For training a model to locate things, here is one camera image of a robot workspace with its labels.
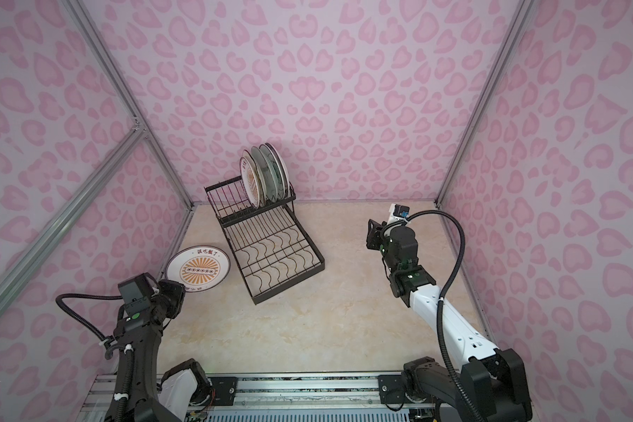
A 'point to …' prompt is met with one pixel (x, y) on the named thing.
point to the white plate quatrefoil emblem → (274, 170)
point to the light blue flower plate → (265, 173)
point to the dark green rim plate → (283, 170)
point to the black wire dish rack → (271, 244)
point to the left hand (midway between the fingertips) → (185, 280)
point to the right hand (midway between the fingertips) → (374, 221)
